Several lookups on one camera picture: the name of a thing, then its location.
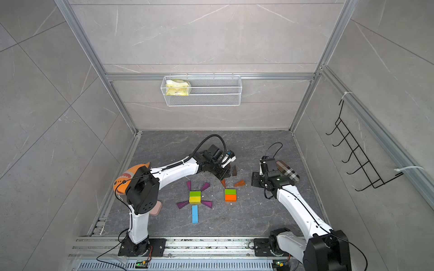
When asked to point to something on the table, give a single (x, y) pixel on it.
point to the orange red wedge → (223, 182)
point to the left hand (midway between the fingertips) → (231, 172)
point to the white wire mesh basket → (202, 90)
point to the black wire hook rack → (372, 173)
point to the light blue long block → (195, 214)
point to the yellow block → (195, 200)
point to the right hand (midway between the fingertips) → (257, 177)
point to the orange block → (230, 197)
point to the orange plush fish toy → (121, 183)
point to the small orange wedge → (241, 183)
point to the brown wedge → (234, 171)
